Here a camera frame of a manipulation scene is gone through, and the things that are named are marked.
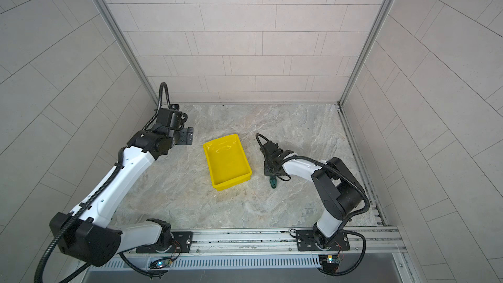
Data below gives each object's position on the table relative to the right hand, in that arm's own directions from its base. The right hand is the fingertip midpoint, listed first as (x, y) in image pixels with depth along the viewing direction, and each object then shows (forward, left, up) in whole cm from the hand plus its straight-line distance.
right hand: (269, 171), depth 92 cm
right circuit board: (-36, -18, 0) cm, 41 cm away
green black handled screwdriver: (-7, -1, +4) cm, 8 cm away
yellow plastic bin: (+4, +20, +4) cm, 20 cm away
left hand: (+8, +34, +25) cm, 43 cm away
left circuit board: (-33, +39, +5) cm, 52 cm away
